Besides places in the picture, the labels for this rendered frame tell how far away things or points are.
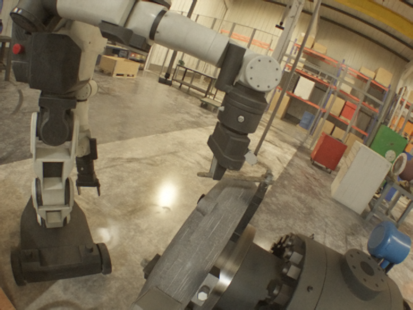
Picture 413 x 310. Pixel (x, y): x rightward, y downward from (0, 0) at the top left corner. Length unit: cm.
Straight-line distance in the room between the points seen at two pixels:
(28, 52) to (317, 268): 109
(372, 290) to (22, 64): 127
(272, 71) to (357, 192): 422
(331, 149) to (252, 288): 539
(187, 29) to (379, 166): 428
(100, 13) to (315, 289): 85
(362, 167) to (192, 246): 407
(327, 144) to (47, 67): 575
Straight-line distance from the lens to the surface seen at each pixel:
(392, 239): 104
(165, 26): 42
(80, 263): 130
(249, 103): 42
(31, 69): 75
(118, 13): 45
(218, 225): 56
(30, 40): 74
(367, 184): 452
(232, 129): 44
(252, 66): 39
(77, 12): 50
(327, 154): 597
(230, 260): 70
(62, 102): 75
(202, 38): 41
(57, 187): 97
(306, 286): 70
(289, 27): 839
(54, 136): 78
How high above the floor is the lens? 128
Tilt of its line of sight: 22 degrees down
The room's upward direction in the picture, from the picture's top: 22 degrees clockwise
